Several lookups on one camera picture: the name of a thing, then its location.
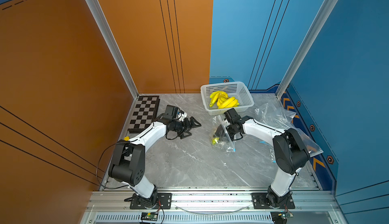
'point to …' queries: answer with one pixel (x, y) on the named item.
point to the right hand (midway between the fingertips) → (215, 136)
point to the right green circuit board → (285, 215)
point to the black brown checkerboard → (144, 114)
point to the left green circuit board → (149, 216)
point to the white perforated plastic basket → (235, 89)
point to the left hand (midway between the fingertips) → (197, 127)
